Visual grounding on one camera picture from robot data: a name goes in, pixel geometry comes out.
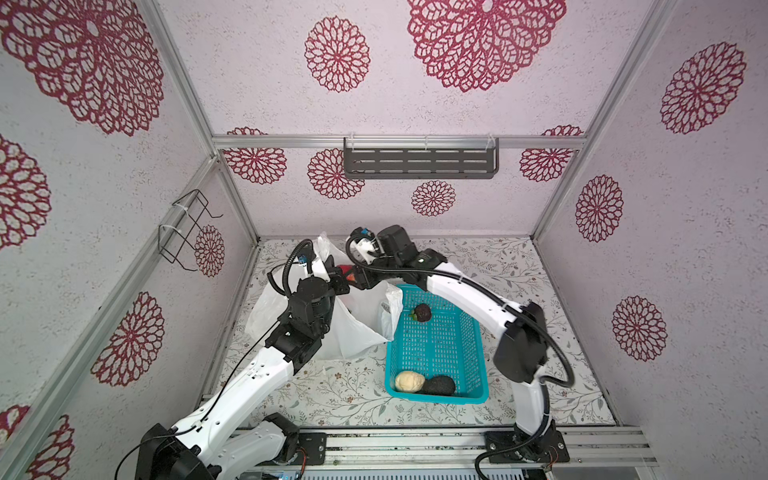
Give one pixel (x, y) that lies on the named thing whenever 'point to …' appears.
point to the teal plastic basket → (449, 343)
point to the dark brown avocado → (438, 385)
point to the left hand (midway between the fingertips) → (332, 262)
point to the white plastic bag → (366, 316)
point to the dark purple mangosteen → (421, 312)
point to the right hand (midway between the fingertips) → (347, 269)
